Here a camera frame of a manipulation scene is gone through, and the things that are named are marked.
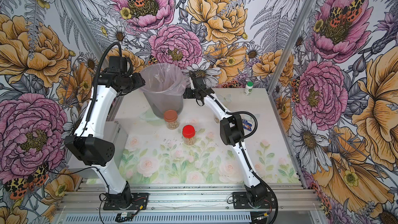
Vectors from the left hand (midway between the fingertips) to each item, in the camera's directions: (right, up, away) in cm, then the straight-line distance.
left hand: (140, 87), depth 81 cm
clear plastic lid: (-5, -16, +27) cm, 31 cm away
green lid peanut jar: (+41, -18, +21) cm, 50 cm away
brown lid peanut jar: (+13, -16, +12) cm, 24 cm away
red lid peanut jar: (+25, -24, +4) cm, 35 cm away
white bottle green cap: (+66, +3, +34) cm, 74 cm away
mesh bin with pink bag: (+8, +4, +21) cm, 23 cm away
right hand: (+22, -3, +23) cm, 32 cm away
